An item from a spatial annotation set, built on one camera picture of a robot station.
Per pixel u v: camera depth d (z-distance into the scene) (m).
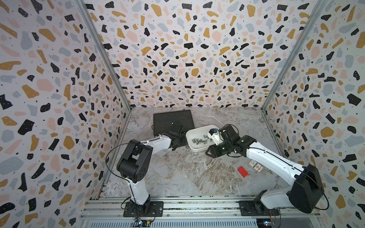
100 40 0.82
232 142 0.62
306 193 0.40
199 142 0.98
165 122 1.06
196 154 0.93
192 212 0.73
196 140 1.00
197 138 1.02
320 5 0.71
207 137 0.76
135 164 0.49
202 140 1.00
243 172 0.86
